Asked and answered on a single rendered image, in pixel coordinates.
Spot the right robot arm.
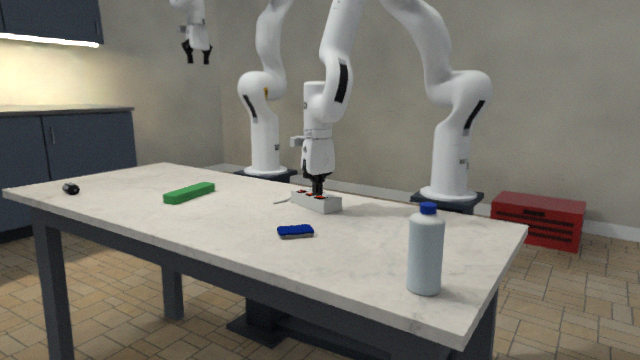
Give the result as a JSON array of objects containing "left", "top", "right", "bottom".
[{"left": 170, "top": 0, "right": 294, "bottom": 176}]

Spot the white power strip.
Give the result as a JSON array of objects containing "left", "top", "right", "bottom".
[{"left": 273, "top": 187, "right": 342, "bottom": 214}]

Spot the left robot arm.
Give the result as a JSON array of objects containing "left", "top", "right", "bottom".
[{"left": 289, "top": 0, "right": 493, "bottom": 202}]

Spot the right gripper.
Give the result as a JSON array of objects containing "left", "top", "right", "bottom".
[{"left": 181, "top": 25, "right": 213, "bottom": 65}]

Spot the white bottle with blue cap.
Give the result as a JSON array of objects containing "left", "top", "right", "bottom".
[{"left": 406, "top": 202, "right": 446, "bottom": 296}]

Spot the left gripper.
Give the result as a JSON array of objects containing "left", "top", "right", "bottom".
[{"left": 301, "top": 137, "right": 335, "bottom": 196}]

